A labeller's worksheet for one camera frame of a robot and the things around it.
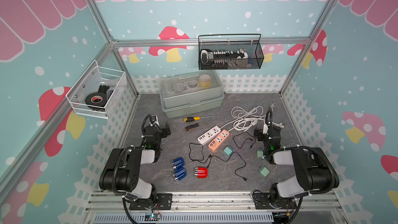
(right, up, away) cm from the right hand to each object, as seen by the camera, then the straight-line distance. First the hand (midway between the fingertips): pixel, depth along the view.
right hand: (265, 126), depth 94 cm
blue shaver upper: (-51, -19, -10) cm, 56 cm away
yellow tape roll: (-36, +29, +9) cm, 47 cm away
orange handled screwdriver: (-46, -2, +6) cm, 46 cm away
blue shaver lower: (-50, -23, -14) cm, 57 cm away
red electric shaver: (-39, -23, -13) cm, 47 cm away
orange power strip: (-28, -9, -2) cm, 30 cm away
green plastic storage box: (-45, +20, -2) cm, 50 cm away
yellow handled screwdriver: (-45, +4, +9) cm, 46 cm away
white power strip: (-35, -7, 0) cm, 36 cm away
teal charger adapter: (-23, -14, -4) cm, 27 cm away
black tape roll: (-87, +15, -23) cm, 91 cm away
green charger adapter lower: (-6, -22, -13) cm, 26 cm away
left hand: (-64, 0, 0) cm, 64 cm away
